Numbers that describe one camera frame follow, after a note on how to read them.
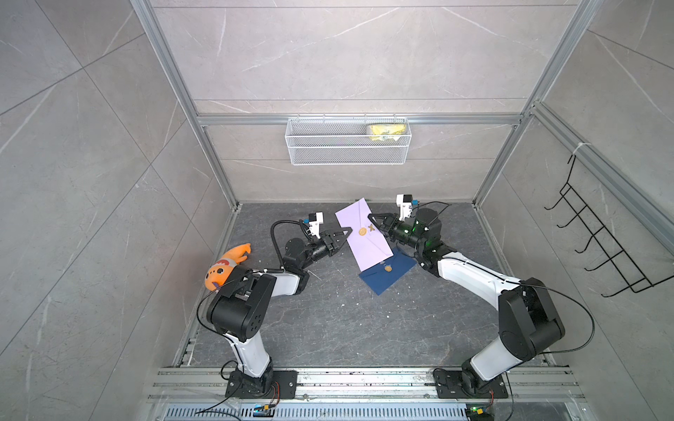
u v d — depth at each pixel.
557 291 0.45
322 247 0.76
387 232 0.73
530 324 0.45
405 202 0.76
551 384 0.75
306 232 0.79
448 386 0.73
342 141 1.00
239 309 0.48
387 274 0.97
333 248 0.76
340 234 0.81
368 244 0.78
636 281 0.58
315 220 0.80
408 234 0.71
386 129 0.84
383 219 0.76
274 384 0.73
